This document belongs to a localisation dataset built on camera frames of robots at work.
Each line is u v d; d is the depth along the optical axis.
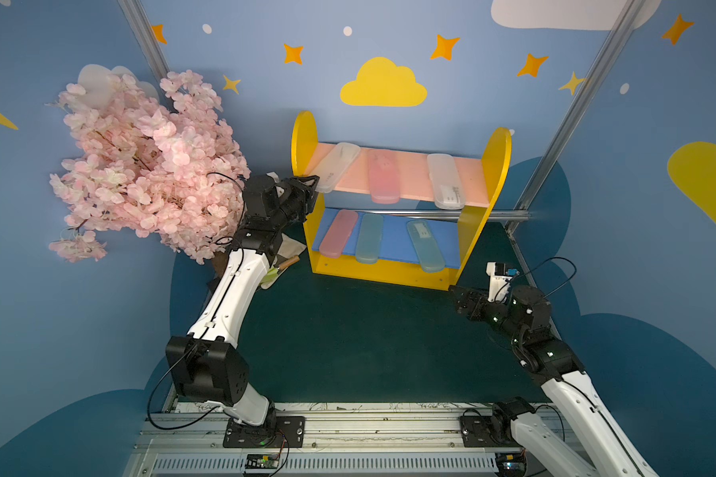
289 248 1.13
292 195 0.65
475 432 0.74
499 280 0.64
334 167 0.78
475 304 0.64
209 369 0.42
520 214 1.15
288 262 1.08
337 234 0.99
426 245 0.97
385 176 0.78
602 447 0.42
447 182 0.75
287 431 0.75
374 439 0.74
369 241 0.96
